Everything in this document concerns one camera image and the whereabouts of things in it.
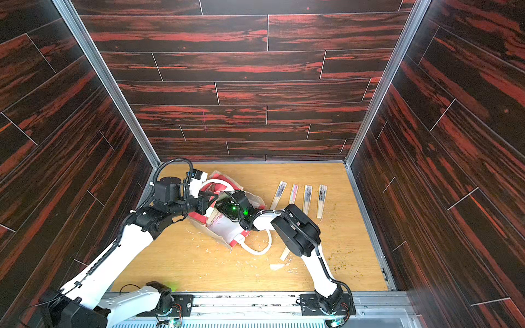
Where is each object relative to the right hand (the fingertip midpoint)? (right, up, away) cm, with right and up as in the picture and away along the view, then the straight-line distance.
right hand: (218, 202), depth 94 cm
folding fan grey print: (+30, +3, +10) cm, 32 cm away
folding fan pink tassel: (+37, +3, +10) cm, 39 cm away
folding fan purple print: (+44, +1, +7) cm, 44 cm away
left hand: (+5, +4, -20) cm, 21 cm away
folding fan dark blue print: (+51, 0, +7) cm, 52 cm away
